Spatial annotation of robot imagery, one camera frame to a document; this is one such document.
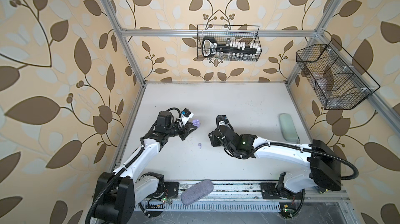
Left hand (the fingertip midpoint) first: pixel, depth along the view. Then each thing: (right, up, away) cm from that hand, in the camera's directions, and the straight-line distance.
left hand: (195, 124), depth 81 cm
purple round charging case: (+1, +1, 0) cm, 1 cm away
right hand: (+8, -6, -1) cm, 10 cm away
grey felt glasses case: (+2, -29, -10) cm, 31 cm away
